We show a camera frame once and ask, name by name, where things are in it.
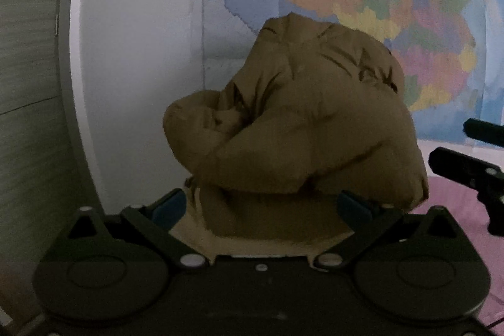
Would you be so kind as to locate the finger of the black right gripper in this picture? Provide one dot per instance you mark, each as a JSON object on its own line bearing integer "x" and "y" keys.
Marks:
{"x": 486, "y": 132}
{"x": 476, "y": 174}

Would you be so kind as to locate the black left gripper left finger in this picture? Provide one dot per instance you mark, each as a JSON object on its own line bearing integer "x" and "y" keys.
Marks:
{"x": 153, "y": 224}

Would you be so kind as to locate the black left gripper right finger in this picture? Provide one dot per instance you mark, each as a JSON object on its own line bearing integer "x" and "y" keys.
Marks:
{"x": 373, "y": 224}

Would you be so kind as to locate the brown puffer jacket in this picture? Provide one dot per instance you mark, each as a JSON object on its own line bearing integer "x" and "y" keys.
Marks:
{"x": 316, "y": 109}

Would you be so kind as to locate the grey wooden wardrobe door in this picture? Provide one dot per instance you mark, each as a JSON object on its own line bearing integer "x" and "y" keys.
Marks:
{"x": 41, "y": 186}

